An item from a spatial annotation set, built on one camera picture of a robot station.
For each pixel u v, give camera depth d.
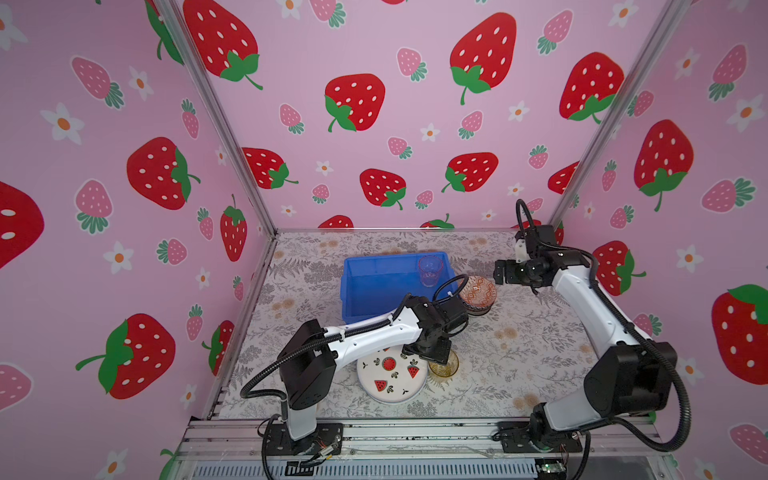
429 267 1.05
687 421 0.35
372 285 1.03
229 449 0.73
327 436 0.74
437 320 0.57
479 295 0.93
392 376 0.82
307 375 0.45
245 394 0.39
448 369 0.85
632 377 0.43
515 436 0.74
